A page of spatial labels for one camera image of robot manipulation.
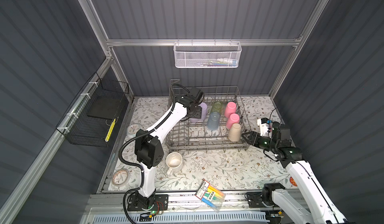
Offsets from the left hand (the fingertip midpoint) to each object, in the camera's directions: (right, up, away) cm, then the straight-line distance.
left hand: (193, 113), depth 88 cm
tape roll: (-41, -35, -6) cm, 54 cm away
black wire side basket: (-50, -3, -16) cm, 53 cm away
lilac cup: (+6, +4, +5) cm, 9 cm away
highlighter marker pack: (+9, -41, -14) cm, 44 cm away
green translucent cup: (+15, +4, +5) cm, 16 cm away
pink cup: (+24, -3, +3) cm, 24 cm away
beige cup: (+24, -12, -2) cm, 27 cm away
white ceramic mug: (-11, -28, -3) cm, 31 cm away
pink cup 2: (+24, +3, +8) cm, 25 cm away
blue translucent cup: (+12, -5, 0) cm, 13 cm away
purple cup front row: (0, -4, -3) cm, 5 cm away
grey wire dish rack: (+21, -6, +17) cm, 28 cm away
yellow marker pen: (-39, -7, -19) cm, 44 cm away
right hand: (+28, -12, -11) cm, 32 cm away
